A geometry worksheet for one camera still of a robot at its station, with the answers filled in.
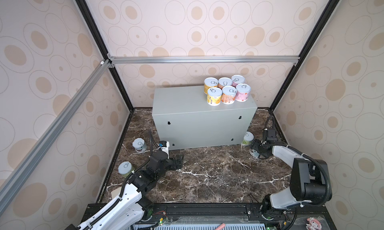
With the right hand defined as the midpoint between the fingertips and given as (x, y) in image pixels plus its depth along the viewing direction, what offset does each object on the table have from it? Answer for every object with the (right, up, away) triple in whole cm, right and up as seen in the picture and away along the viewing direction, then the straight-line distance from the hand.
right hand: (257, 146), depth 95 cm
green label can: (-6, +5, 0) cm, 8 cm away
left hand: (-47, -2, -17) cm, 50 cm away
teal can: (-3, -4, -4) cm, 6 cm away
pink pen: (-28, -34, -25) cm, 50 cm away
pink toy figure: (+15, -32, -26) cm, 44 cm away
